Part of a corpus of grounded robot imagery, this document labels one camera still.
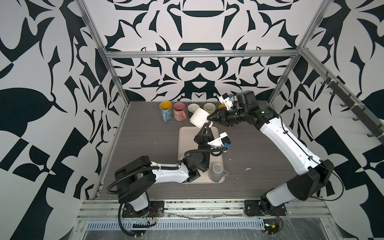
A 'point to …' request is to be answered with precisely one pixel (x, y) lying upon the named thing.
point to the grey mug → (218, 172)
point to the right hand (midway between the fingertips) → (210, 118)
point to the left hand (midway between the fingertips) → (202, 123)
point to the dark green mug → (191, 108)
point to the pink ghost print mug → (180, 112)
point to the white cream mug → (199, 118)
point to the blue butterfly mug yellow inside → (166, 108)
